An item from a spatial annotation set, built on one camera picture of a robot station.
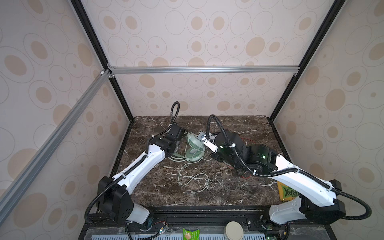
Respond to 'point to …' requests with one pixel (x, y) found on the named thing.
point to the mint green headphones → (193, 150)
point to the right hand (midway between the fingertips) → (213, 139)
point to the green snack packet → (189, 235)
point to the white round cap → (233, 230)
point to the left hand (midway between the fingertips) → (170, 139)
